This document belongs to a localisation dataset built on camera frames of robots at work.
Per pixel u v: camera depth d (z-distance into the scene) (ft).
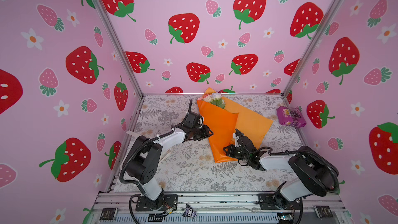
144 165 1.51
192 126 2.39
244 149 2.27
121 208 2.40
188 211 2.28
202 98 3.70
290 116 3.31
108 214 2.30
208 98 3.62
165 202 2.40
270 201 2.40
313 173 1.47
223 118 3.48
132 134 3.29
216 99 3.59
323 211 2.29
